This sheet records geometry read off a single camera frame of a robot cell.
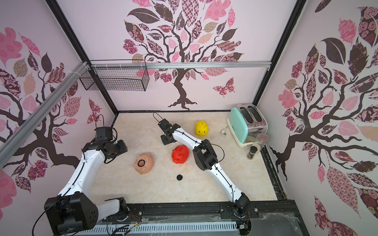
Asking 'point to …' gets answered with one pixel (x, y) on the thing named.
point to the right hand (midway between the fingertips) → (167, 138)
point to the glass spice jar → (262, 139)
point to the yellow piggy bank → (201, 128)
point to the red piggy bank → (180, 154)
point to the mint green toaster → (245, 121)
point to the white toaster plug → (224, 132)
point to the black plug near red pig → (179, 177)
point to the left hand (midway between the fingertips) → (125, 151)
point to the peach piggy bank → (143, 163)
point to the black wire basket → (128, 75)
